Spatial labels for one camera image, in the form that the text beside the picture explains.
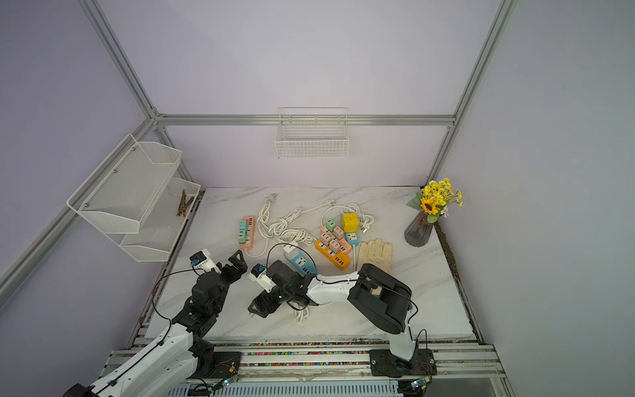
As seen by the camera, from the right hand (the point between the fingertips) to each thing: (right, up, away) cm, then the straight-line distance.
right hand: (260, 304), depth 82 cm
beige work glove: (+43, +15, +16) cm, 48 cm away
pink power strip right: (+30, +17, +16) cm, 38 cm away
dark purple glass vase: (+59, +24, +14) cm, 65 cm away
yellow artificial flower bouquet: (+59, +35, 0) cm, 69 cm away
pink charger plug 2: (+26, +18, +11) cm, 34 cm away
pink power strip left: (-11, +27, +25) cm, 38 cm away
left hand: (-10, +15, +1) cm, 18 cm away
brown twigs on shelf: (-34, +35, +14) cm, 51 cm away
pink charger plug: (+22, +21, +13) cm, 33 cm away
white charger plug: (+9, +16, +8) cm, 21 cm away
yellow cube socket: (+32, +27, +16) cm, 45 cm away
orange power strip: (+27, +13, +13) cm, 32 cm away
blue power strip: (+14, +11, +11) cm, 20 cm away
